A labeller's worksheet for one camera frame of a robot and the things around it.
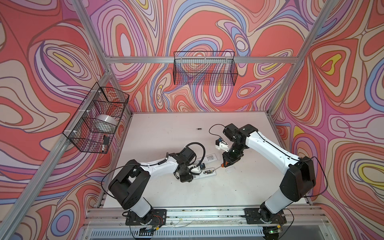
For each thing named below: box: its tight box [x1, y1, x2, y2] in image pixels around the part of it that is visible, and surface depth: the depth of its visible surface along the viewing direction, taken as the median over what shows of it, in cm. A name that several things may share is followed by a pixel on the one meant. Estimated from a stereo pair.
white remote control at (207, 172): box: [192, 167, 217, 180], surface depth 88 cm
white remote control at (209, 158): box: [196, 153, 217, 164], surface depth 95 cm
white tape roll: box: [94, 114, 118, 128], surface depth 73 cm
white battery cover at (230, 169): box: [225, 165, 236, 174], surface depth 91 cm
